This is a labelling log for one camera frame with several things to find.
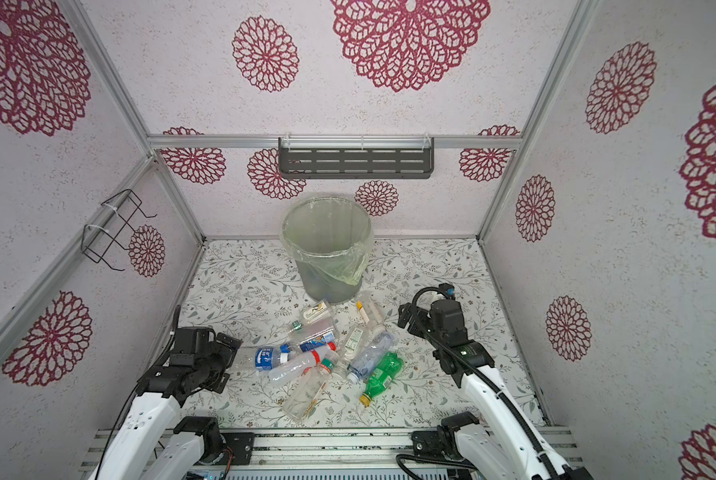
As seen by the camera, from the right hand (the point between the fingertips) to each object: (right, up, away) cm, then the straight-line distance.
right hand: (414, 308), depth 80 cm
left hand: (-48, -14, +1) cm, 50 cm away
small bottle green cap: (-29, -3, +12) cm, 31 cm away
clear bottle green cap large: (-29, -23, +3) cm, 37 cm away
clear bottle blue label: (-41, -14, +3) cm, 43 cm away
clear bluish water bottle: (-10, -13, +8) cm, 18 cm away
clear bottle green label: (-16, -11, +7) cm, 21 cm away
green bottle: (-7, -17, +2) cm, 18 cm away
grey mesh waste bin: (-28, +6, +13) cm, 31 cm away
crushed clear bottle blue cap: (-29, -10, +12) cm, 33 cm away
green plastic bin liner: (-23, +23, +22) cm, 39 cm away
